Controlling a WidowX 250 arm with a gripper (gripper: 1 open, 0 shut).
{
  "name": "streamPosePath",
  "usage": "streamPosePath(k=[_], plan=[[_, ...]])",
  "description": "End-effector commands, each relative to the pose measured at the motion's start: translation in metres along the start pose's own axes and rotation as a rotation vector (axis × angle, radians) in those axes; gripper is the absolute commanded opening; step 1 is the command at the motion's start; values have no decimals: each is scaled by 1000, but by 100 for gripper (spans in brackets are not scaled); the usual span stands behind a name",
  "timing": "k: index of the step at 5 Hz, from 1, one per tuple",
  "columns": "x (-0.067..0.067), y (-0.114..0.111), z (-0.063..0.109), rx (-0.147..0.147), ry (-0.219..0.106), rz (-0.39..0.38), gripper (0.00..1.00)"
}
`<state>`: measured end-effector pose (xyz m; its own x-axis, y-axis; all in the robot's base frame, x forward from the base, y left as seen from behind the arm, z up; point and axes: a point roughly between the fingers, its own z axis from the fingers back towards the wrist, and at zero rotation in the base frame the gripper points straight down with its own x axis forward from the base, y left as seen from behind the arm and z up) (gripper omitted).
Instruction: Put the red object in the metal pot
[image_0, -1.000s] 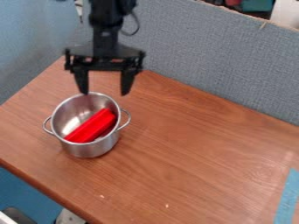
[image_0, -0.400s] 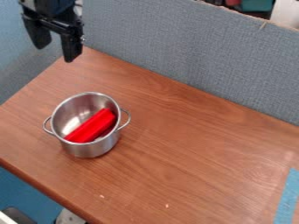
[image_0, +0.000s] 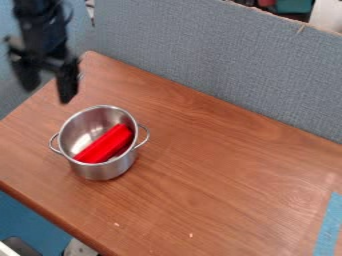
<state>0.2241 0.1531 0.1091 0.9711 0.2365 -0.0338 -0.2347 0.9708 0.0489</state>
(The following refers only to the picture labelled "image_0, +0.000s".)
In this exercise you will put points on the white round object below table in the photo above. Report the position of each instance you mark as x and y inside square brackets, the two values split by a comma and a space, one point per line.
[77, 248]

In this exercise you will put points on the red block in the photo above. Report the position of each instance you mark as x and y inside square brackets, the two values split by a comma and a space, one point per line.
[106, 146]

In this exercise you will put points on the small metal pot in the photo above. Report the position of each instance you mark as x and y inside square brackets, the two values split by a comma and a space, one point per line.
[82, 129]

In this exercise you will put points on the black blue robot arm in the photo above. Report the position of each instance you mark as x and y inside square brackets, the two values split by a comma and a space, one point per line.
[39, 49]

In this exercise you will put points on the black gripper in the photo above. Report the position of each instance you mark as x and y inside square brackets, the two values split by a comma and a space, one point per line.
[28, 63]

